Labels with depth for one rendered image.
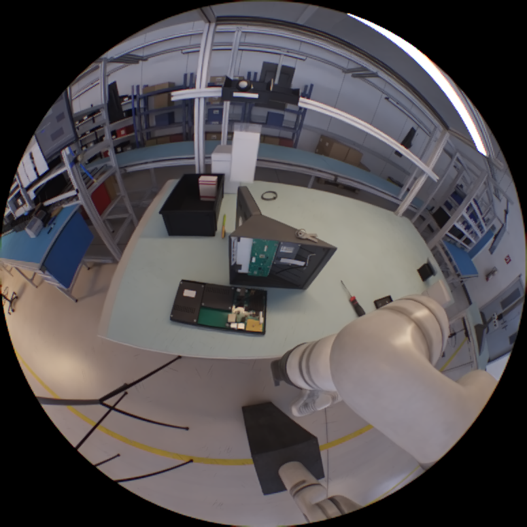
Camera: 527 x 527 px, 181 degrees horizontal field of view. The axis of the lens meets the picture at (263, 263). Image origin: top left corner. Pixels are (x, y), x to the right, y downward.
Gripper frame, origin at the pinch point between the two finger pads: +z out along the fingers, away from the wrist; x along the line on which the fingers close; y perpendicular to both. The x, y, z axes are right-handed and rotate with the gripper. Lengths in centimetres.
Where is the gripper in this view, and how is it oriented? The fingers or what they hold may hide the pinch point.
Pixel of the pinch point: (282, 377)
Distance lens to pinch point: 45.2
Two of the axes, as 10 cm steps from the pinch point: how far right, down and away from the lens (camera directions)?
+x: -9.7, 0.6, -2.3
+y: -1.8, -8.2, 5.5
